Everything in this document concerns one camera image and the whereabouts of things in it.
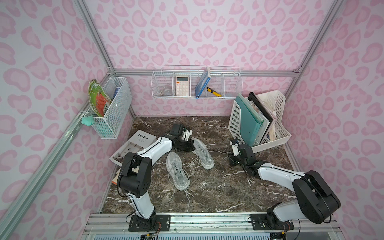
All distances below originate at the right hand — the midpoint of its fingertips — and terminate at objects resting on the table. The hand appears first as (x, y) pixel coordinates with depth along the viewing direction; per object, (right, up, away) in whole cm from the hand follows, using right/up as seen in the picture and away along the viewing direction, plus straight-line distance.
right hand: (229, 153), depth 91 cm
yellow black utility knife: (-8, +39, +7) cm, 40 cm away
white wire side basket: (-62, +16, -18) cm, 66 cm away
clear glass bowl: (-38, +38, +2) cm, 54 cm away
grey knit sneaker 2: (-31, -9, -7) cm, 33 cm away
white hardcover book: (-58, +7, +9) cm, 59 cm away
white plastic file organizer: (+39, +11, +14) cm, 43 cm away
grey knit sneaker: (-16, -1, -1) cm, 16 cm away
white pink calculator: (-29, +42, +4) cm, 51 cm away
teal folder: (+9, +19, -14) cm, 25 cm away
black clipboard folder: (+14, +33, -3) cm, 36 cm away
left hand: (-21, +5, 0) cm, 22 cm away
